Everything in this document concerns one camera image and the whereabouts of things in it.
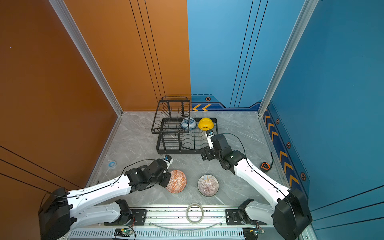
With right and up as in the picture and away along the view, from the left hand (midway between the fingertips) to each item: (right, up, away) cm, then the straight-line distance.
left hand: (171, 174), depth 82 cm
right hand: (+20, +15, +1) cm, 25 cm away
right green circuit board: (+40, -24, -12) cm, 48 cm away
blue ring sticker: (-39, +3, +10) cm, 40 cm away
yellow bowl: (+20, +28, +24) cm, 42 cm away
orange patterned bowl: (+3, -4, +1) cm, 6 cm away
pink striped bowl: (+20, -6, -1) cm, 21 cm away
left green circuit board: (-22, -24, -10) cm, 35 cm away
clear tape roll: (+9, -18, -8) cm, 21 cm away
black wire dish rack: (+3, +23, +1) cm, 23 cm away
